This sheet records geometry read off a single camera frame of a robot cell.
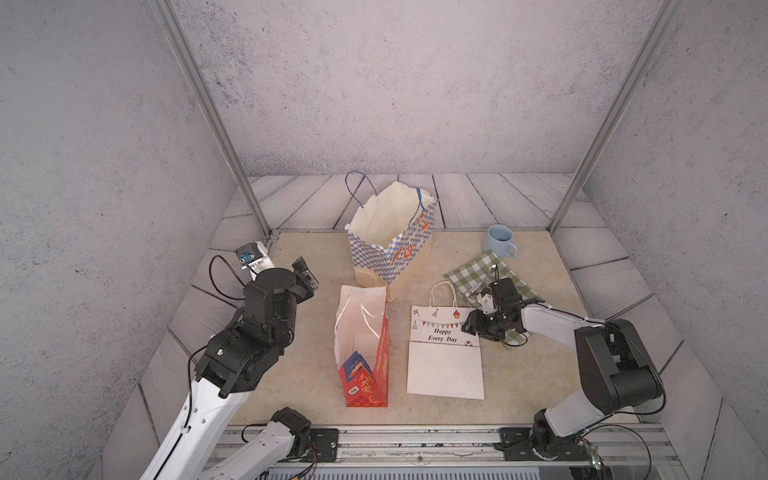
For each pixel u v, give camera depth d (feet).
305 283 1.80
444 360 2.84
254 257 1.64
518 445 2.33
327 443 2.38
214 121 2.91
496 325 2.56
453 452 2.38
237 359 1.31
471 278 3.46
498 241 3.57
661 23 2.35
